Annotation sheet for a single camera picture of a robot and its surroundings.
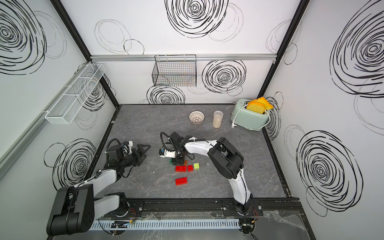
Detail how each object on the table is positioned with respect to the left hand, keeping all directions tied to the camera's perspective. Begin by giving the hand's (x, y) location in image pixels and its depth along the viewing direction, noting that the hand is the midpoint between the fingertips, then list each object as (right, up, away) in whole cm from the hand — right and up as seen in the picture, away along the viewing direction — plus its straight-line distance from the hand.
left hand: (147, 150), depth 87 cm
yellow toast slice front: (+66, +26, +5) cm, 71 cm away
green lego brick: (+15, -4, -6) cm, 16 cm away
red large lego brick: (+20, -15, -6) cm, 26 cm away
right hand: (+16, -6, +5) cm, 18 cm away
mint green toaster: (+60, +19, +10) cm, 64 cm away
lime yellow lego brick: (+29, -9, 0) cm, 30 cm away
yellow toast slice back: (+70, +30, +6) cm, 76 cm away
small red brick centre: (+25, -10, -1) cm, 27 cm away
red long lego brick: (+20, -10, -2) cm, 22 cm away
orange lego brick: (+22, -7, -2) cm, 23 cm away
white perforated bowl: (+29, +20, +24) cm, 43 cm away
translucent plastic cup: (+44, +21, +15) cm, 51 cm away
